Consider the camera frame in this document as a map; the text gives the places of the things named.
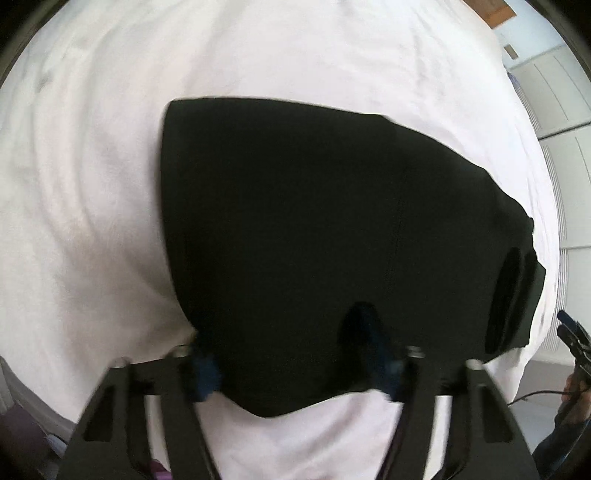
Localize person's right hand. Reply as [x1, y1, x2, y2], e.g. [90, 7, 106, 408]
[554, 367, 590, 426]

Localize wooden headboard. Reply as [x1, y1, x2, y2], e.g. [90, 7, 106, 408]
[464, 0, 516, 29]

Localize black pants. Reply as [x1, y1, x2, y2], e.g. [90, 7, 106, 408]
[160, 98, 545, 417]

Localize black cable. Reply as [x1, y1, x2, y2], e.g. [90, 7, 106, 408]
[506, 389, 578, 408]

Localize pale pink bed sheet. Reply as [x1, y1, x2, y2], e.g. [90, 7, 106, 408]
[1, 1, 559, 479]

